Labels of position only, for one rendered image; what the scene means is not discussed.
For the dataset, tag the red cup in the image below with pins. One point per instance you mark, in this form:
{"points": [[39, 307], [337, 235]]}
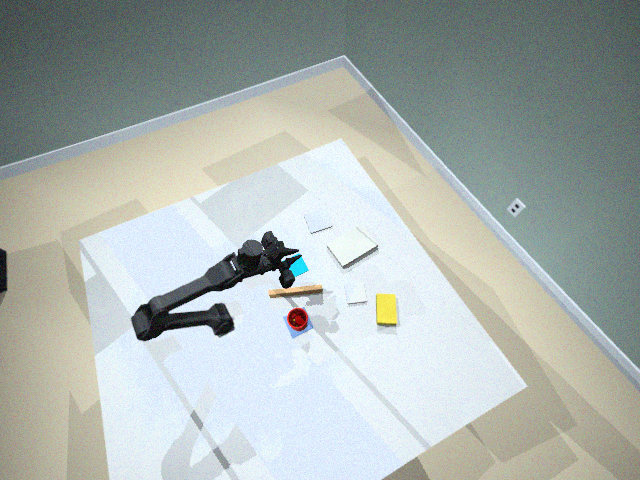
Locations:
{"points": [[301, 318]]}

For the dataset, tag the yellow rectangular block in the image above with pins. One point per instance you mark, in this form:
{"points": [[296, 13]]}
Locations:
{"points": [[386, 309]]}

